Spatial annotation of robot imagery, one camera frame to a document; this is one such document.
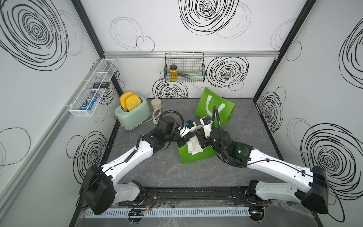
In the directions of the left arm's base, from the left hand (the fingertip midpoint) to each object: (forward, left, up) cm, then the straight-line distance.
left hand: (192, 134), depth 75 cm
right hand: (0, -3, +4) cm, 5 cm away
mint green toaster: (+16, +42, -11) cm, 46 cm away
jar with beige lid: (+36, +27, -14) cm, 47 cm away
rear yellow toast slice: (+25, +45, +1) cm, 51 cm away
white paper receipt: (-5, 0, -3) cm, 6 cm away
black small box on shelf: (+22, +51, +14) cm, 57 cm away
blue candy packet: (+8, +53, +13) cm, 55 cm away
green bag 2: (+28, -11, -1) cm, 30 cm away
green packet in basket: (+33, -2, +13) cm, 36 cm away
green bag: (-5, +2, -20) cm, 20 cm away
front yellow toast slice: (+25, +39, -2) cm, 47 cm away
